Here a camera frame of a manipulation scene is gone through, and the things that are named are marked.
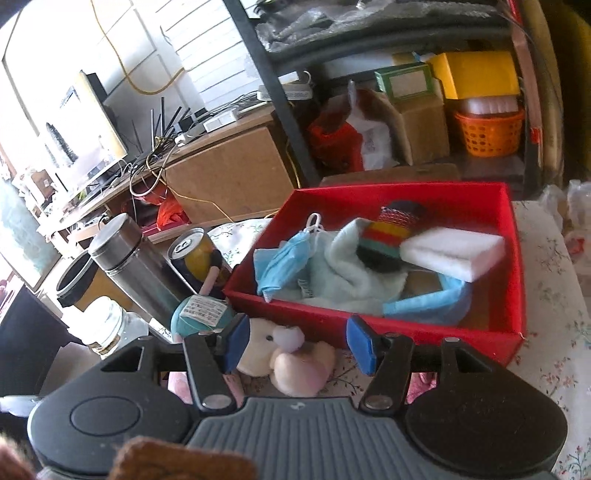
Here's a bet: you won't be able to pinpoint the crumpled white plastic bag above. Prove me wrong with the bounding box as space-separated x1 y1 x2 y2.
540 180 591 259

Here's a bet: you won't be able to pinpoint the white power adapter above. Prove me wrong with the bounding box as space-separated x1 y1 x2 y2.
203 113 241 132

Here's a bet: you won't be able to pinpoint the striped knit sock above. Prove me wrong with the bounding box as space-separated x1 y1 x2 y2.
355 199 428 273

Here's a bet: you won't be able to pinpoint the white plastic containers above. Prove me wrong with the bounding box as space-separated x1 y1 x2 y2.
457 95 520 116

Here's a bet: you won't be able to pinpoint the stainless steel thermos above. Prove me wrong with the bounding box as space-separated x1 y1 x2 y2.
88 212 185 324

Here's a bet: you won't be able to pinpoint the blue face mask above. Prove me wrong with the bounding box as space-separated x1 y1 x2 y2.
382 272 474 324
253 213 324 303

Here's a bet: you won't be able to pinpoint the yellow trash bin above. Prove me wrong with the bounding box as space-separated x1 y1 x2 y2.
55 251 109 310

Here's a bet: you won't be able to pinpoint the wooden tv cabinet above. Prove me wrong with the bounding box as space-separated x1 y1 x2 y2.
39 108 301 241

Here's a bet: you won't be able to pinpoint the white power strip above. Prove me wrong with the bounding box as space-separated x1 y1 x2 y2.
256 71 315 101

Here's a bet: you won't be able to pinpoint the brown cardboard box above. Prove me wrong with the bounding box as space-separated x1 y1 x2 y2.
369 90 451 166

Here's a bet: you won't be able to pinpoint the white bear plush toy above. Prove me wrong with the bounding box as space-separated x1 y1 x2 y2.
236 318 338 398

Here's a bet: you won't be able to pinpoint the red box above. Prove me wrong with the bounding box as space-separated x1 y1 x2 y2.
222 181 527 370

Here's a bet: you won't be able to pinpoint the white sponge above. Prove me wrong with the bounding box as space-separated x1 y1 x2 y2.
399 226 506 283

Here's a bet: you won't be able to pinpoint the red plastic bag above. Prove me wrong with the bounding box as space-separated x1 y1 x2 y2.
307 99 365 174

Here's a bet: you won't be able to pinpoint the brown fuzzy sleeve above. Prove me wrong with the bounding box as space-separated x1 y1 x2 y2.
108 438 257 480

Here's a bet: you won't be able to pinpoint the pale green towel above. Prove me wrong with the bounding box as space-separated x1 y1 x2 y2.
286 217 409 315

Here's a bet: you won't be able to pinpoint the bubble wrap sheet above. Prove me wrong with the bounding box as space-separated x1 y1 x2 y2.
254 0 497 51

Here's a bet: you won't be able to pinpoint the black shelf rack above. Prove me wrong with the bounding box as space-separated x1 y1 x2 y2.
222 0 566 190

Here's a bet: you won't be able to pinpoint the flat cardboard sheet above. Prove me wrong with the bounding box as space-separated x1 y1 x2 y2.
318 164 462 188

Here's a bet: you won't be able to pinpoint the yellow blue drink can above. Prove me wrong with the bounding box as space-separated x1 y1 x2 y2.
167 227 234 296

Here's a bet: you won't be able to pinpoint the white printed plastic bag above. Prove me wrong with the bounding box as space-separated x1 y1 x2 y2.
346 78 400 169

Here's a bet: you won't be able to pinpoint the glass jar with white lid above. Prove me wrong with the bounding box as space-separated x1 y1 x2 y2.
83 295 151 356

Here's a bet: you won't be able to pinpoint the black router with antennas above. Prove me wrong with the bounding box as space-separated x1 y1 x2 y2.
131 95 195 158

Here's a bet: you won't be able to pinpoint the orange plastic basket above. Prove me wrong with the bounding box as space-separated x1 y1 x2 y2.
453 108 526 157

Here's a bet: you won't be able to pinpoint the pink pig plush toy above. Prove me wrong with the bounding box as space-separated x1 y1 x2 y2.
167 265 245 407

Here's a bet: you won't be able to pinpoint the floral tablecloth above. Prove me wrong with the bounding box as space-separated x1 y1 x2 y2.
208 200 591 480

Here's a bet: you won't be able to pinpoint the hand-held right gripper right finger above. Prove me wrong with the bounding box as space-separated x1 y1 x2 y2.
346 315 502 414

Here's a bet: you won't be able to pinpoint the red orange bag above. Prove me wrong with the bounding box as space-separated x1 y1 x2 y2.
139 189 190 229

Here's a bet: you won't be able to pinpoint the yellow cable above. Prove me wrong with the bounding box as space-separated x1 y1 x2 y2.
90 0 185 95

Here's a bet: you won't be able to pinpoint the flat screen monitor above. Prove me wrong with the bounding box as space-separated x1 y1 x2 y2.
44 69 130 185

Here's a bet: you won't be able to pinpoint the green box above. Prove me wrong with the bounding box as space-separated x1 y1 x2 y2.
374 63 437 100

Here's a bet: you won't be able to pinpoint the yellow box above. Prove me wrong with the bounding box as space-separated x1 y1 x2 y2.
427 51 520 100

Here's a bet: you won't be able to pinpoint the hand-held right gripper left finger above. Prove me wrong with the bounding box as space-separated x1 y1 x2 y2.
99 313 252 414

